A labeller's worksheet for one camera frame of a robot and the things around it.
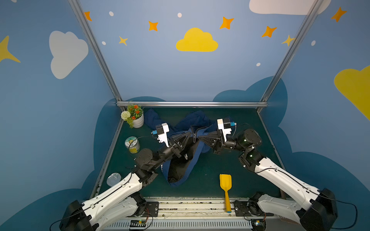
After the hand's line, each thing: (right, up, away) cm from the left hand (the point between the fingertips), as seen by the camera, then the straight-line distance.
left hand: (189, 132), depth 59 cm
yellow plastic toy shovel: (+22, -31, +25) cm, 46 cm away
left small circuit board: (-26, -48, +14) cm, 57 cm away
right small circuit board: (+36, -49, +15) cm, 63 cm away
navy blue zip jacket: (-5, -21, +16) cm, 27 cm away
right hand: (+5, -1, 0) cm, 5 cm away
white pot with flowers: (-38, +9, +40) cm, 56 cm away
